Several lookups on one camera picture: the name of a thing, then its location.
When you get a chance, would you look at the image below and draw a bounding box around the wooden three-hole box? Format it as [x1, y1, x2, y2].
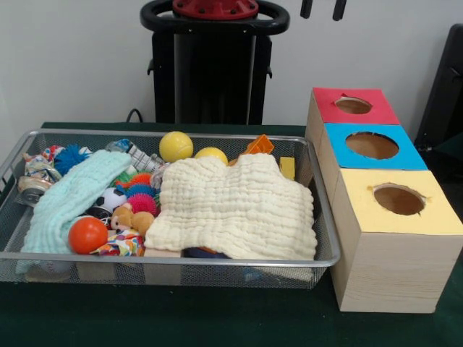
[305, 86, 463, 314]

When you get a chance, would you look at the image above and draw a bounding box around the metal mesh bin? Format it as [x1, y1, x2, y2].
[0, 129, 341, 291]

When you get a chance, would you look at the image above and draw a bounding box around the black flat panel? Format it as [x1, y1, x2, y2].
[414, 23, 463, 153]

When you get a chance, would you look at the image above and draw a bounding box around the orange plastic toy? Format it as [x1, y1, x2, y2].
[227, 134, 275, 166]

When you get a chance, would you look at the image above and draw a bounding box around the yellow block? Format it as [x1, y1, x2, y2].
[279, 156, 297, 181]

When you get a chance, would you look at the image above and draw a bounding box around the plain yellow ball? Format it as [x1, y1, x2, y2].
[194, 147, 229, 167]

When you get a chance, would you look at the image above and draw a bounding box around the yellow ball with seam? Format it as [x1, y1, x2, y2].
[158, 131, 195, 163]

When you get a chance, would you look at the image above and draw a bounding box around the cream muslin cloth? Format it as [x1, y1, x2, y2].
[143, 153, 318, 261]

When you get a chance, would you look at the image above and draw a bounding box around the pink spiky ball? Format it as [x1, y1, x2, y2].
[127, 193, 160, 217]

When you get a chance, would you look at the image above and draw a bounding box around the brown plush toy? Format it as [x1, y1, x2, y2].
[110, 202, 156, 236]

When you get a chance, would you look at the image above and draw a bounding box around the large blue spiky ball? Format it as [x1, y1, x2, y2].
[53, 144, 94, 177]

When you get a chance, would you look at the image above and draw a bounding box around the mint green muslin cloth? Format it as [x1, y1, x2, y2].
[16, 149, 133, 274]

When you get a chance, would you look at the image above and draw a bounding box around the orange ball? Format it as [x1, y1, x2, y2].
[68, 216, 109, 255]

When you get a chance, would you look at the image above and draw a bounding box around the dark green table cloth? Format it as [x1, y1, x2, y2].
[0, 121, 463, 347]

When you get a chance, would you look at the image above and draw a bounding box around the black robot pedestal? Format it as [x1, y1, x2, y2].
[140, 0, 291, 126]

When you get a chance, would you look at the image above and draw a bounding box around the black looped cable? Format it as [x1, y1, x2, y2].
[125, 107, 145, 124]

